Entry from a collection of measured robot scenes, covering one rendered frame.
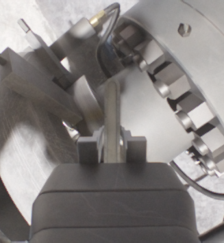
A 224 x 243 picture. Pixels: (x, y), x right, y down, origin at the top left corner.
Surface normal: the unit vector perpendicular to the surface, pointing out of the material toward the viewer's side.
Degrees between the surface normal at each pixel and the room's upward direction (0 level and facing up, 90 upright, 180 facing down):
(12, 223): 0
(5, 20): 0
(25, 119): 42
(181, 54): 22
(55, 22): 0
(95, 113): 29
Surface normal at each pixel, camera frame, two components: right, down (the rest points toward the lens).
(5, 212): -0.04, 0.20
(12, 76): 0.43, 0.73
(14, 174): -0.25, -0.07
